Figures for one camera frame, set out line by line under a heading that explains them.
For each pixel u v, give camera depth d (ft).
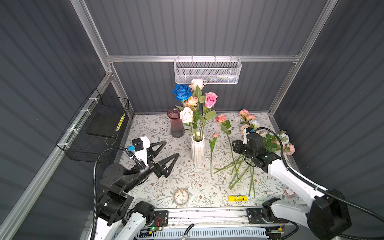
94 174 1.46
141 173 1.57
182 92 1.93
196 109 2.35
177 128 3.70
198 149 2.63
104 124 2.46
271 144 3.14
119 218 1.44
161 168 1.51
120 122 2.57
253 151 2.06
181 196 2.65
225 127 3.56
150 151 1.51
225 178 2.85
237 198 2.54
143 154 1.50
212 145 3.34
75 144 2.08
